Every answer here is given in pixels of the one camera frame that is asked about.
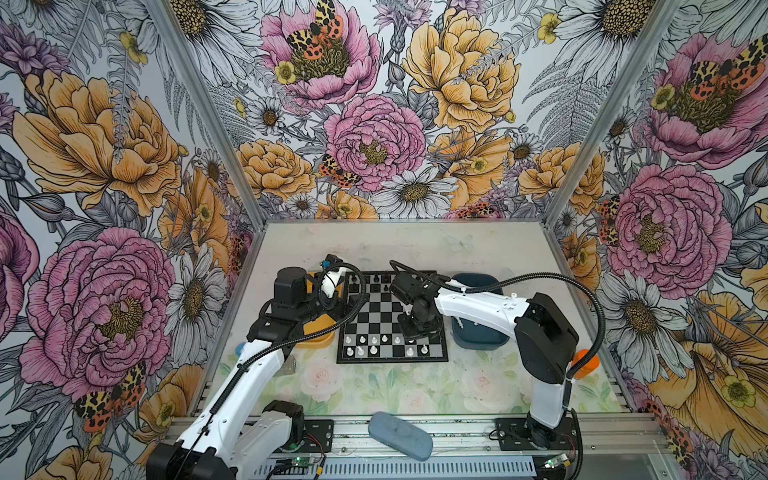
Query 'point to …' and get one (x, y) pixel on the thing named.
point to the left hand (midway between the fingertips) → (353, 295)
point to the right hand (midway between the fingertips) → (414, 344)
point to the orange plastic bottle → (589, 367)
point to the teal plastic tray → (472, 335)
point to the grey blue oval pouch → (401, 436)
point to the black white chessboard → (376, 335)
